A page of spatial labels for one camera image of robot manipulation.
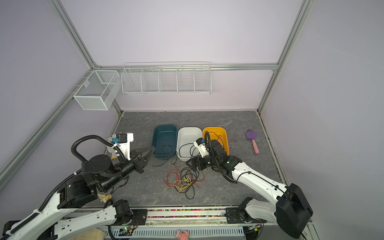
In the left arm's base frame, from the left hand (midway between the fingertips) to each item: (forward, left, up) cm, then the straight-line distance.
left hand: (155, 152), depth 57 cm
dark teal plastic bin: (+27, +4, -33) cm, 42 cm away
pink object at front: (-25, -8, -33) cm, 42 cm away
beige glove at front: (-22, +34, -35) cm, 54 cm away
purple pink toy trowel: (+29, -57, -35) cm, 73 cm away
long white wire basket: (+59, +1, -6) cm, 59 cm away
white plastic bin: (+21, -10, -37) cm, 43 cm away
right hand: (+6, -14, -22) cm, 27 cm away
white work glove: (+23, +39, -35) cm, 57 cm away
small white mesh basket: (+56, +47, -11) cm, 74 cm away
